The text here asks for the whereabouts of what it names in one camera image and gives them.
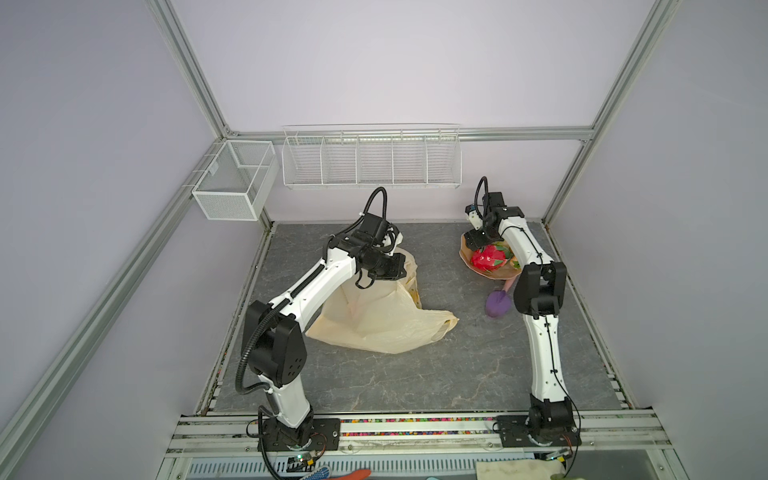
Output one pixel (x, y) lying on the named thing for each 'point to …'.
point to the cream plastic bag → (384, 315)
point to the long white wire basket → (421, 155)
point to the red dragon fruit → (489, 256)
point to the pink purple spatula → (498, 301)
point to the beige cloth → (519, 469)
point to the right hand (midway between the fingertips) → (480, 239)
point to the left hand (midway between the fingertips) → (407, 277)
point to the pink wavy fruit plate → (503, 272)
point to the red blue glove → (324, 473)
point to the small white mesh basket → (237, 182)
